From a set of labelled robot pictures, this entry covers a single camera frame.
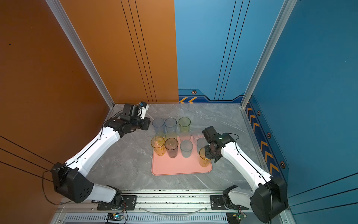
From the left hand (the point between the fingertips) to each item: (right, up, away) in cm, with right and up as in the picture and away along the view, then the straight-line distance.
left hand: (150, 119), depth 82 cm
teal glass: (+21, -17, +4) cm, 28 cm away
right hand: (+36, -20, -2) cm, 41 cm away
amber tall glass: (+32, -24, -3) cm, 40 cm away
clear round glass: (+30, -12, +16) cm, 36 cm away
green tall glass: (+20, -3, +17) cm, 27 cm away
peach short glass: (+12, -11, +9) cm, 19 cm away
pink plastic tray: (+7, -29, +5) cm, 31 cm away
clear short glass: (+21, -11, +8) cm, 25 cm away
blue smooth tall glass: (+11, -4, +10) cm, 15 cm away
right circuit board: (+46, -50, -12) cm, 69 cm away
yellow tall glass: (+4, -15, +4) cm, 16 cm away
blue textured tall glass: (+2, -4, +14) cm, 15 cm away
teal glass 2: (+31, -15, +5) cm, 35 cm away
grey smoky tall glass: (+12, -16, +3) cm, 20 cm away
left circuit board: (-16, -50, -11) cm, 54 cm away
